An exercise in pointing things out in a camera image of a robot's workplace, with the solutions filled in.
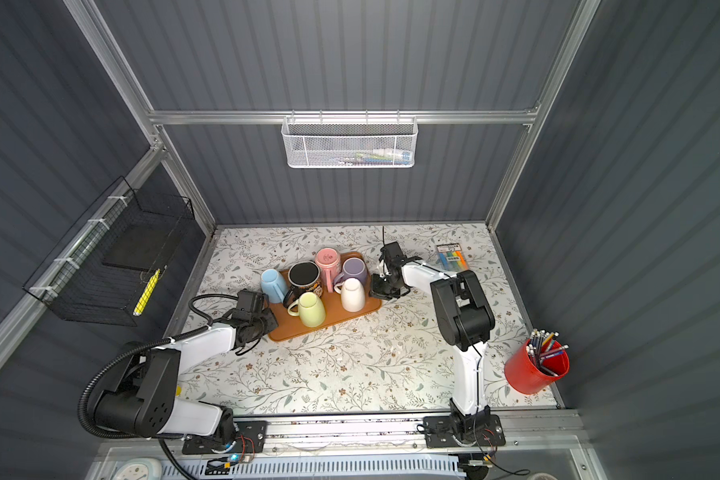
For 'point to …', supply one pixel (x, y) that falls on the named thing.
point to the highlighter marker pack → (451, 258)
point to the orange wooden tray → (289, 326)
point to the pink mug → (330, 266)
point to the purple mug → (353, 267)
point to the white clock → (139, 469)
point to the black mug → (303, 277)
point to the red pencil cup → (536, 365)
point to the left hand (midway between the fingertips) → (272, 320)
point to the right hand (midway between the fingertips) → (374, 295)
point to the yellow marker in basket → (147, 292)
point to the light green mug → (309, 308)
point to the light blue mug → (273, 285)
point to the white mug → (353, 296)
